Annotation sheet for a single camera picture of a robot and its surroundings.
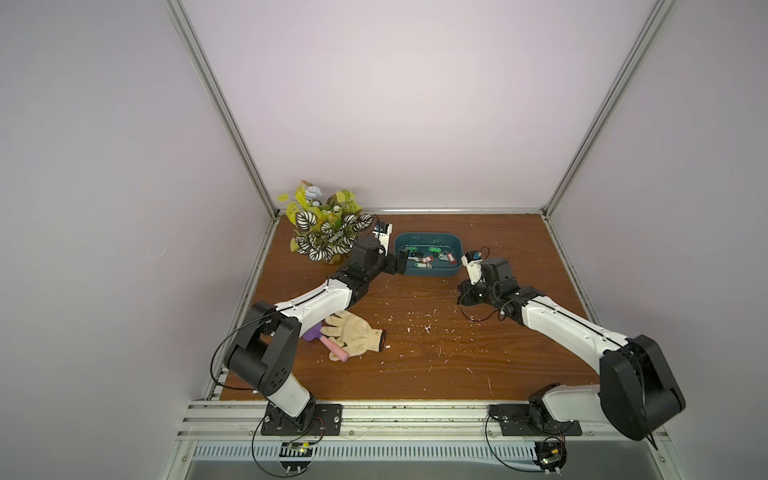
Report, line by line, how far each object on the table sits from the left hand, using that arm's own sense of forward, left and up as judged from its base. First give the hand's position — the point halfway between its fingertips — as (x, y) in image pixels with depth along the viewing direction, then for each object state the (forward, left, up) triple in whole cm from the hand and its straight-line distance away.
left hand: (400, 246), depth 87 cm
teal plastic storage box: (+10, -12, -17) cm, 23 cm away
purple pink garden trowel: (-21, +25, -17) cm, 37 cm away
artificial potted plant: (+2, +22, +6) cm, 23 cm away
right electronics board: (-49, -37, -19) cm, 64 cm away
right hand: (-8, -18, -6) cm, 21 cm away
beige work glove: (-20, +14, -17) cm, 30 cm away
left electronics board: (-48, +26, -20) cm, 59 cm away
